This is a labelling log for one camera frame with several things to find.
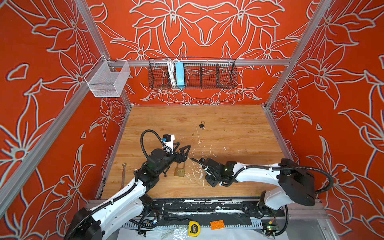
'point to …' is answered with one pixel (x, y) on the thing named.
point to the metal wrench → (124, 165)
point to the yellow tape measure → (194, 229)
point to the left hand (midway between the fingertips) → (185, 144)
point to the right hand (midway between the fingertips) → (206, 176)
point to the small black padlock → (202, 125)
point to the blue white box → (180, 75)
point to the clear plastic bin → (107, 78)
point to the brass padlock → (179, 171)
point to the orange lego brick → (217, 224)
